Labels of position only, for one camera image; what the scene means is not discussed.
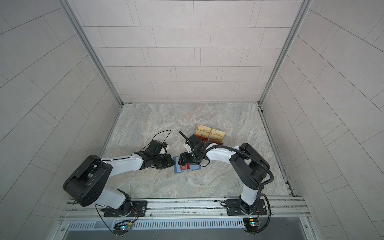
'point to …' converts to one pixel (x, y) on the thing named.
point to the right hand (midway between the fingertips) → (182, 164)
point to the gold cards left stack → (203, 131)
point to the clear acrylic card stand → (210, 140)
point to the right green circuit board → (251, 224)
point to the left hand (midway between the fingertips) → (179, 162)
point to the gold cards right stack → (216, 135)
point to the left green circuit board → (121, 229)
